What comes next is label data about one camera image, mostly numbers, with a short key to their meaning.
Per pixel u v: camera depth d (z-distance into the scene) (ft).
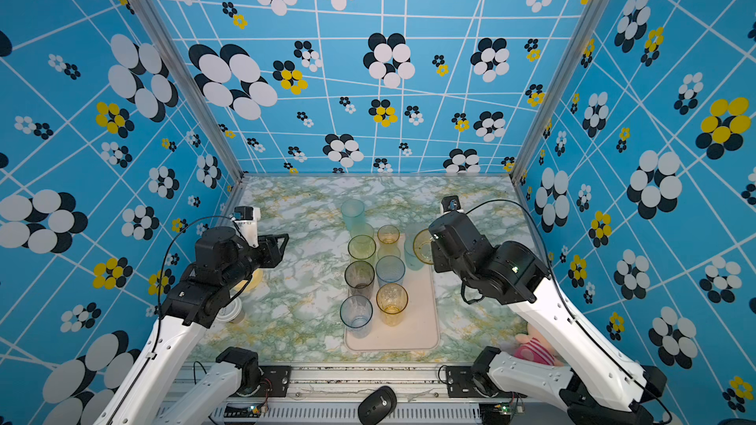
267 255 2.07
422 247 2.16
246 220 2.03
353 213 3.41
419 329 2.70
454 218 1.46
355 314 2.60
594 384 1.25
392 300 2.66
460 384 2.38
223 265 1.75
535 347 2.40
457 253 1.50
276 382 2.42
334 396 2.41
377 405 2.26
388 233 3.23
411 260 2.12
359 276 2.82
